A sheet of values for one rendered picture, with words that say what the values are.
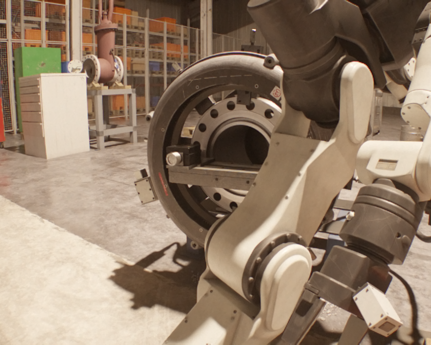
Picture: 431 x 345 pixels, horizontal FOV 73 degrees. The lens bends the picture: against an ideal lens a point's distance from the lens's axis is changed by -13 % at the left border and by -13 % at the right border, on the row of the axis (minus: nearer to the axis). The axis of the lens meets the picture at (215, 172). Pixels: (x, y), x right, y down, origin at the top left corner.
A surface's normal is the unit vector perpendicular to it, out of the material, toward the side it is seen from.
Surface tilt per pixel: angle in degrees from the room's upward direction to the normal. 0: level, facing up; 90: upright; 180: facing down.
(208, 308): 41
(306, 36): 113
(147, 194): 90
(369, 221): 53
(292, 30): 120
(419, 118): 142
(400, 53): 104
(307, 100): 131
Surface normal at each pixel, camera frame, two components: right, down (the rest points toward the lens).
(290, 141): -0.66, -0.49
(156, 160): -0.47, 0.21
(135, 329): 0.00, -0.97
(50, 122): 0.83, 0.14
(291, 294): 0.55, 0.21
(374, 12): 0.02, 0.47
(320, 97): -0.27, 0.73
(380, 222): -0.38, -0.38
